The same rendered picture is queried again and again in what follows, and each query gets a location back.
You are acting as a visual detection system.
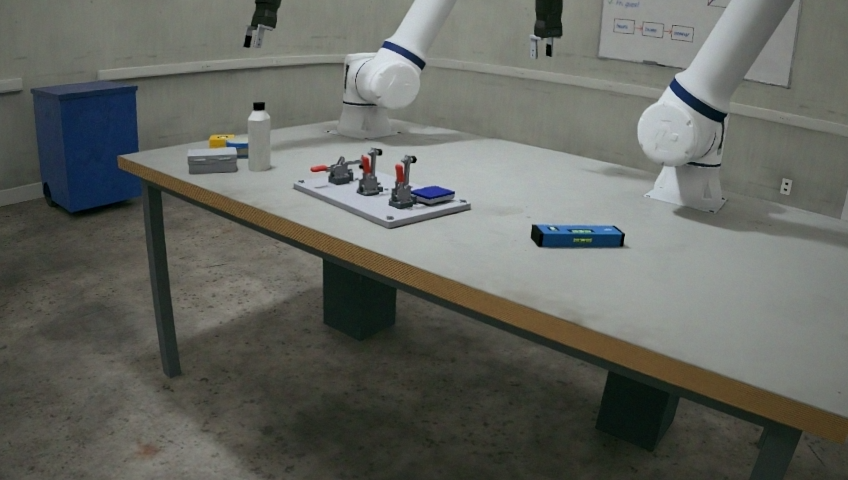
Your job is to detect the blue spirit level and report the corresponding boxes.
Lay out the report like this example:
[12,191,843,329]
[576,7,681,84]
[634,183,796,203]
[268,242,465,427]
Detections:
[530,225,625,247]

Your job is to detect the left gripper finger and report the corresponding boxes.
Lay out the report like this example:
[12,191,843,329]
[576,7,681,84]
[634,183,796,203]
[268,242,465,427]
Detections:
[530,35,544,59]
[546,36,561,57]

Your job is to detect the white bottle with black cap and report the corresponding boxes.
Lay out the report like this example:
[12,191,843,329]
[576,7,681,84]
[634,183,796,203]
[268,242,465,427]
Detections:
[248,102,270,172]

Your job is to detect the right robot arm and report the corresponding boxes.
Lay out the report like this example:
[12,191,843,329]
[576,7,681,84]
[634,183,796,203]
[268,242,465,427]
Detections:
[337,0,457,137]

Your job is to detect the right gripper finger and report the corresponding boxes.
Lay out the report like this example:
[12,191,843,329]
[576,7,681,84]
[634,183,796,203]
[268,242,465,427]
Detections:
[254,24,273,48]
[242,25,258,48]

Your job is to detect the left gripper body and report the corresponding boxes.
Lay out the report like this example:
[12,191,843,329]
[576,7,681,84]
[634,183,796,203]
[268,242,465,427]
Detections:
[534,0,563,38]

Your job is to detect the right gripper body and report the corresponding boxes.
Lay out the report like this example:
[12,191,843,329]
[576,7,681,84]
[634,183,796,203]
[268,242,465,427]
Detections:
[251,0,281,29]

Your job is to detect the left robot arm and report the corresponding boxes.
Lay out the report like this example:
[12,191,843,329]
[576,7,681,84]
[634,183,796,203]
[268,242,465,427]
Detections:
[638,0,795,208]

